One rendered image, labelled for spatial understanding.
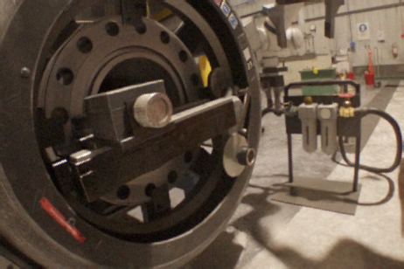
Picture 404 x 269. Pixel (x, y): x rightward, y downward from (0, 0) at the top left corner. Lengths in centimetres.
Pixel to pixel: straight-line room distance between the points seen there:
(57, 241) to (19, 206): 8
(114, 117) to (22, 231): 20
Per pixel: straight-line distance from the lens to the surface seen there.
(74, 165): 35
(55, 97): 49
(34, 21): 37
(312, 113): 115
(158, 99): 31
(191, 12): 63
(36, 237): 38
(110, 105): 31
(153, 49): 61
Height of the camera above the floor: 66
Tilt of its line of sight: 14 degrees down
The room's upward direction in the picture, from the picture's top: 9 degrees counter-clockwise
